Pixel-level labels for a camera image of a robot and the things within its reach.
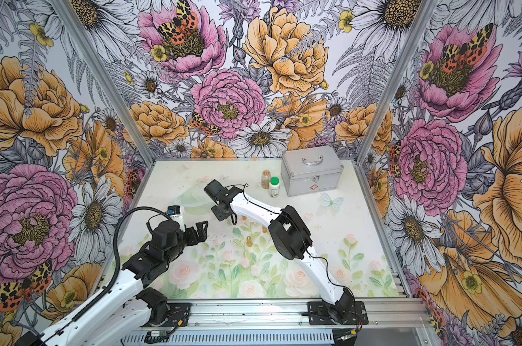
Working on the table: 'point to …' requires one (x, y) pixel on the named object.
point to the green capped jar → (274, 187)
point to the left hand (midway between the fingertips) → (196, 230)
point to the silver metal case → (310, 170)
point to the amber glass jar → (265, 179)
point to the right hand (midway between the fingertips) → (226, 213)
